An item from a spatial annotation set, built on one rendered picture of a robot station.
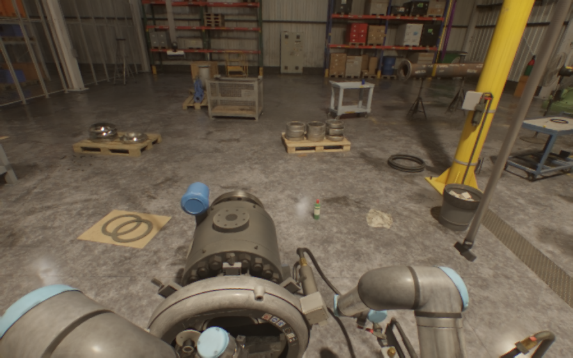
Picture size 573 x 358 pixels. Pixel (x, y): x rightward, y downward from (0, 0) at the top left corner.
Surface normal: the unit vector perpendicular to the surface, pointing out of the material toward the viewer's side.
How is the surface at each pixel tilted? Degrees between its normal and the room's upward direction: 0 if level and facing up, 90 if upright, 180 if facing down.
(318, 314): 90
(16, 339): 45
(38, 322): 12
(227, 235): 3
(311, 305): 23
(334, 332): 0
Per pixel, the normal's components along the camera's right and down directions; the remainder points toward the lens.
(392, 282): -0.54, -0.46
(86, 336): 0.28, -0.83
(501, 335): 0.02, -0.89
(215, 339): -0.12, -0.70
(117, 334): 0.52, -0.82
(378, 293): -0.72, -0.05
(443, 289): 0.00, -0.38
